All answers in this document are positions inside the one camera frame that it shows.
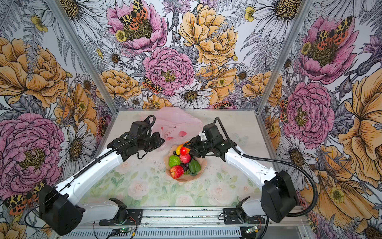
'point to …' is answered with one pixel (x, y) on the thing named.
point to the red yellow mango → (184, 151)
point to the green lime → (174, 160)
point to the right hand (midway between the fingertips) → (185, 152)
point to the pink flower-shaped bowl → (202, 161)
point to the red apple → (176, 172)
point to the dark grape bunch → (185, 166)
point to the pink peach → (185, 159)
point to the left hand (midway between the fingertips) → (164, 145)
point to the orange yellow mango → (178, 151)
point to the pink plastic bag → (175, 125)
